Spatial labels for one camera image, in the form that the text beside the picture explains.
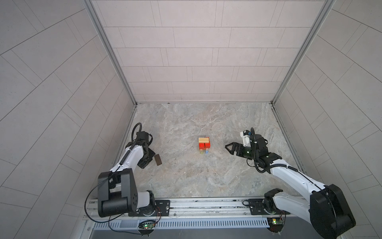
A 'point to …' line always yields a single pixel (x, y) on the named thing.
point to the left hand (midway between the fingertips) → (152, 156)
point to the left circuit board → (146, 227)
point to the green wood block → (201, 152)
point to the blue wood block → (207, 152)
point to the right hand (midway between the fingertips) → (230, 148)
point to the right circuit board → (275, 224)
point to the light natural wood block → (203, 140)
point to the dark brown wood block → (157, 159)
